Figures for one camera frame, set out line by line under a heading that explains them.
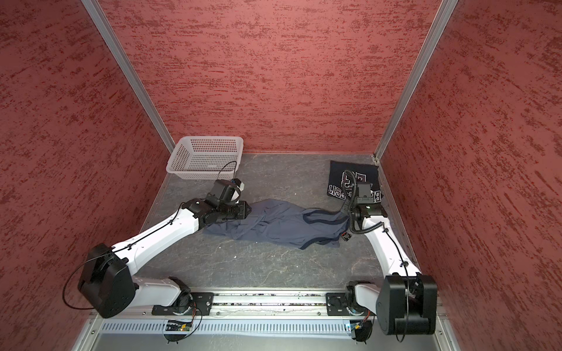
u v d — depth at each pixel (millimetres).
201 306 737
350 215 598
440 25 742
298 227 891
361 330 704
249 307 743
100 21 731
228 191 649
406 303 393
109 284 420
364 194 648
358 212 596
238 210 740
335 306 738
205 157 1104
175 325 727
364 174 1093
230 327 775
